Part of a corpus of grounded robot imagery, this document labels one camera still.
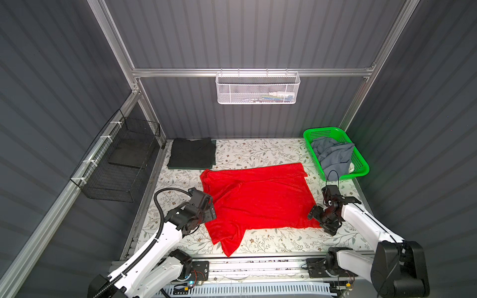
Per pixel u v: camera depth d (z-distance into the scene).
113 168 0.75
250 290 0.77
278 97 0.91
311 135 1.16
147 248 0.46
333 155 0.96
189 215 0.57
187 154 1.09
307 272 0.74
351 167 1.01
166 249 0.49
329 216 0.71
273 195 0.99
